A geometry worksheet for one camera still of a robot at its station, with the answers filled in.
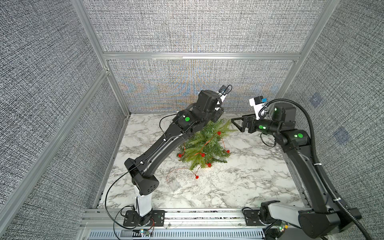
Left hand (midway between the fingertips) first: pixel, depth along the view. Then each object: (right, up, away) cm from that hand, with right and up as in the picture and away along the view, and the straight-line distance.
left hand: (219, 101), depth 67 cm
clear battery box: (-22, -44, +17) cm, 52 cm away
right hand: (+9, -6, -1) cm, 11 cm away
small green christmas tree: (-5, -20, +2) cm, 21 cm away
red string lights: (-9, -24, 0) cm, 25 cm away
